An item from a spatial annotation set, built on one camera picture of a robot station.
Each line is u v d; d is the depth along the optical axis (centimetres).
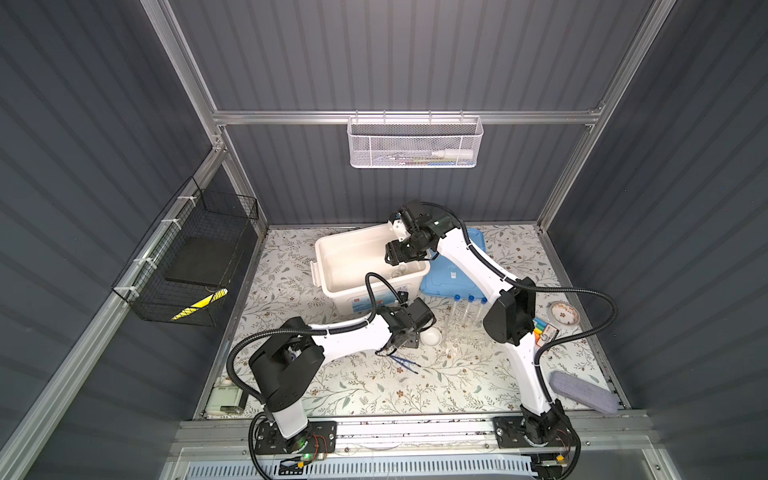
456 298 82
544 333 89
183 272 70
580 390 77
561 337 56
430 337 89
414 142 123
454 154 91
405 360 87
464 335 91
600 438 74
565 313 96
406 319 67
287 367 46
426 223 67
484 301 60
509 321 55
